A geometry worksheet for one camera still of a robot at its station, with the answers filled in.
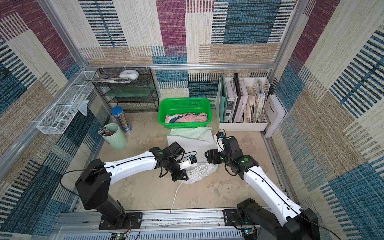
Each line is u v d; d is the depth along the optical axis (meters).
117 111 0.94
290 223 0.39
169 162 0.66
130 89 1.07
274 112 0.93
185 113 1.08
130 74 0.90
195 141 0.97
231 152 0.59
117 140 0.93
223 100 0.87
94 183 0.44
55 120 0.70
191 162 0.73
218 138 0.71
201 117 1.06
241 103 0.90
